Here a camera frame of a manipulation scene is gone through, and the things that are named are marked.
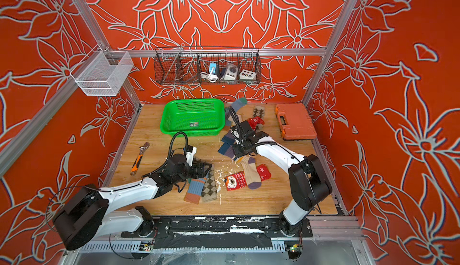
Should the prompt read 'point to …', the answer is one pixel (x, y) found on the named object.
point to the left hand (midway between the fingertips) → (206, 164)
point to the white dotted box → (247, 75)
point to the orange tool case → (294, 122)
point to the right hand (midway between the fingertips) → (233, 150)
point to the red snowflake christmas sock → (254, 122)
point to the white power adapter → (230, 72)
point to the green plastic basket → (196, 117)
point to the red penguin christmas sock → (238, 180)
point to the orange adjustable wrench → (136, 163)
